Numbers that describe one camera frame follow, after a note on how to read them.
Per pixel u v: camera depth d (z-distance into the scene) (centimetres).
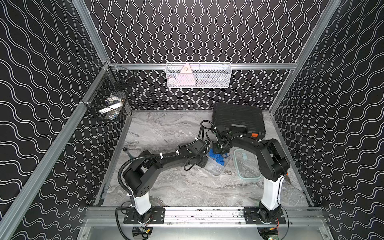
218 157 89
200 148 72
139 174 48
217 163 88
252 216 73
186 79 89
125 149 97
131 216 74
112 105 75
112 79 96
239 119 107
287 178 86
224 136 72
